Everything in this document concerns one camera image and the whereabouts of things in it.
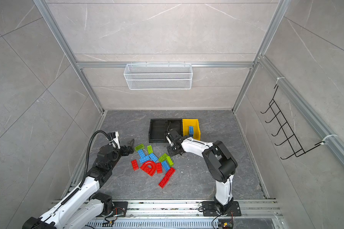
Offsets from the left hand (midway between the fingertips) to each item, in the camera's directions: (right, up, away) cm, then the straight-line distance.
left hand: (126, 137), depth 81 cm
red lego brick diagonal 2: (+21, -27, +1) cm, 35 cm away
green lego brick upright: (+11, -10, +15) cm, 21 cm away
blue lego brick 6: (+40, +3, +22) cm, 46 cm away
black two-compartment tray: (+16, +3, +29) cm, 33 cm away
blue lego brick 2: (+9, -15, +10) cm, 20 cm away
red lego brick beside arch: (+19, -20, +5) cm, 28 cm away
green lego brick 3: (+26, -17, +7) cm, 32 cm away
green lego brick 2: (+20, -15, +11) cm, 28 cm away
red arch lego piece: (+12, -20, +6) cm, 24 cm away
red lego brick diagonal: (+25, -24, +5) cm, 34 cm away
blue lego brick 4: (+22, -19, +8) cm, 30 cm away
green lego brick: (+5, -8, +15) cm, 17 cm away
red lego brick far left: (+3, -18, +7) cm, 20 cm away
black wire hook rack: (+80, -3, -23) cm, 83 cm away
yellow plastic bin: (+42, +9, +31) cm, 53 cm away
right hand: (+27, -10, +15) cm, 32 cm away
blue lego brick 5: (+40, +1, +21) cm, 45 cm away
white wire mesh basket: (+16, +41, +20) cm, 49 cm away
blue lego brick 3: (+14, -14, +10) cm, 22 cm away
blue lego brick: (+6, -12, +12) cm, 18 cm away
